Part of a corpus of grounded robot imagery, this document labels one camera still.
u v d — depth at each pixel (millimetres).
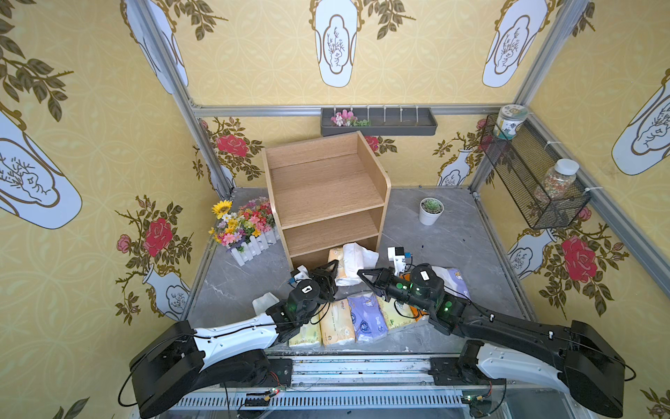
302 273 763
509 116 849
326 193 766
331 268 749
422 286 567
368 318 786
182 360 418
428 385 730
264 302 785
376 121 920
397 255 718
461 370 643
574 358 408
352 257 762
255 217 878
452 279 857
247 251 937
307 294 595
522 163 904
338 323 779
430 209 1031
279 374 733
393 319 788
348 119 880
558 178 656
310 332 781
